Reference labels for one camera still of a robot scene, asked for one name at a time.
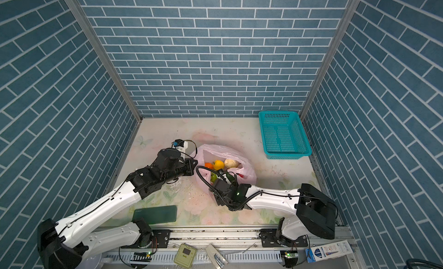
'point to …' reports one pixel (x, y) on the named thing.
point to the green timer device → (185, 256)
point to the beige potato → (231, 163)
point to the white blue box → (316, 253)
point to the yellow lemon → (218, 164)
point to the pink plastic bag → (244, 174)
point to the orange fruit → (209, 165)
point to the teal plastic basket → (283, 135)
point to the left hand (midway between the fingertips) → (200, 162)
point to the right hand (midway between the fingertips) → (220, 190)
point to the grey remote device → (216, 258)
